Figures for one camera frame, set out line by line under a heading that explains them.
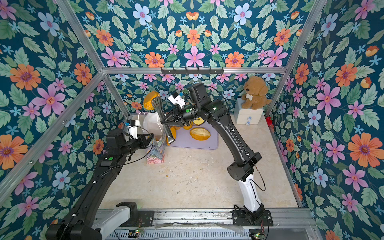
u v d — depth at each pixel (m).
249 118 1.06
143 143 0.66
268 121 1.16
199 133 1.01
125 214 0.62
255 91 0.91
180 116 0.54
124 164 0.55
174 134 1.05
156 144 0.74
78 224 0.38
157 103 0.65
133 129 0.67
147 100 0.66
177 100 0.61
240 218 0.73
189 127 1.11
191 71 0.93
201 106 0.52
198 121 0.57
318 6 0.68
